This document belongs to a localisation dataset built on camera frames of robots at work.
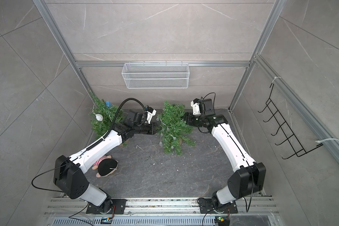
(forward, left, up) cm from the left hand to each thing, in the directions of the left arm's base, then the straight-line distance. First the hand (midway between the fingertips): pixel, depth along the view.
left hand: (163, 126), depth 78 cm
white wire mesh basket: (+42, +6, +6) cm, 43 cm away
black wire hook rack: (-15, -61, +6) cm, 63 cm away
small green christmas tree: (0, +35, 0) cm, 35 cm away
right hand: (+3, -13, +2) cm, 14 cm away
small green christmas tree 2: (-6, -5, +5) cm, 9 cm away
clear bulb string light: (-2, -2, -1) cm, 3 cm away
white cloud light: (+2, +34, +7) cm, 35 cm away
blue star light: (+12, +32, +7) cm, 34 cm away
